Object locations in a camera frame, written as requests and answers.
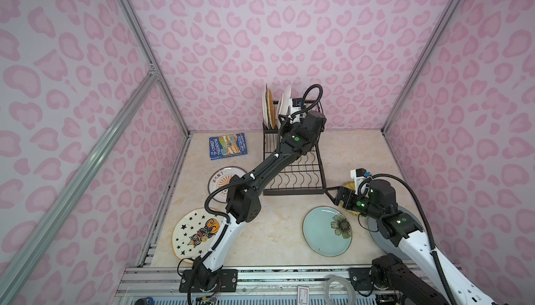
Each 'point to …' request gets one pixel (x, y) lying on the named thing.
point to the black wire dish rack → (304, 175)
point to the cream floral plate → (265, 107)
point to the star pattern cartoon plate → (194, 232)
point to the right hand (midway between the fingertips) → (332, 192)
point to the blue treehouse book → (226, 146)
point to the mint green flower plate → (327, 231)
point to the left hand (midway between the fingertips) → (283, 113)
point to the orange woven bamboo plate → (271, 108)
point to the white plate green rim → (284, 106)
